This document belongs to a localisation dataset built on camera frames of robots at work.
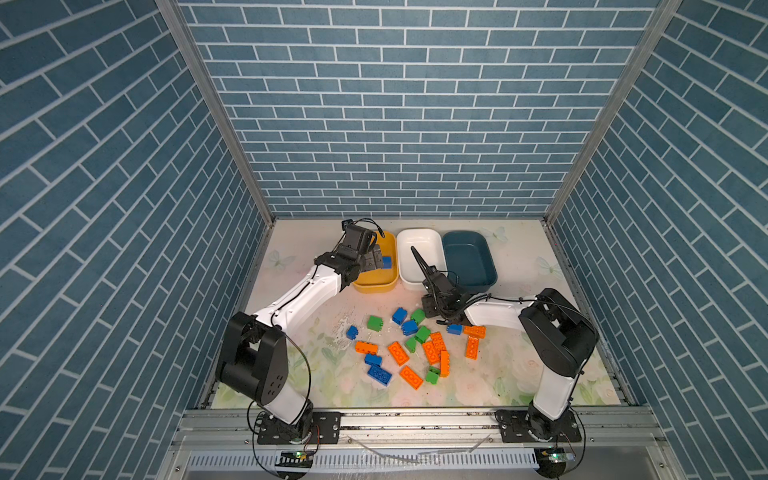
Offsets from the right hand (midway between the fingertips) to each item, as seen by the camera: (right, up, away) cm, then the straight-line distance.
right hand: (426, 297), depth 97 cm
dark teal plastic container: (+17, +12, +12) cm, 24 cm away
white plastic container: (+2, +18, +13) cm, 22 cm away
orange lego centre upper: (+3, -12, -8) cm, 14 cm away
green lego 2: (-16, -7, -5) cm, 19 cm away
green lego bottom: (0, -19, -15) cm, 24 cm away
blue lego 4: (+8, -9, -6) cm, 14 cm away
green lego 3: (-2, -10, -8) cm, 13 cm away
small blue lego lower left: (-16, -16, -12) cm, 26 cm away
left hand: (-19, +14, -8) cm, 25 cm away
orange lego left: (-19, -13, -10) cm, 25 cm away
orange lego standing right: (+4, -17, -14) cm, 22 cm away
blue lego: (-14, +11, +12) cm, 21 cm away
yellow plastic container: (-15, +5, +5) cm, 17 cm away
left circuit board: (-34, -35, -24) cm, 55 cm away
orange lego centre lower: (+1, -15, -11) cm, 18 cm away
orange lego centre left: (-9, -14, -12) cm, 21 cm away
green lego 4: (-5, -13, -9) cm, 16 cm away
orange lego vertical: (+13, -13, -10) cm, 21 cm away
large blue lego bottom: (-14, -19, -15) cm, 28 cm away
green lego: (-3, -5, -6) cm, 8 cm away
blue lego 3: (-6, -8, -6) cm, 12 cm away
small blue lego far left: (-23, -9, -8) cm, 26 cm away
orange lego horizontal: (+14, -9, -8) cm, 18 cm away
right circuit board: (+28, -36, -25) cm, 52 cm away
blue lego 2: (-9, -5, -4) cm, 11 cm away
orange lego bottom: (-6, -20, -15) cm, 25 cm away
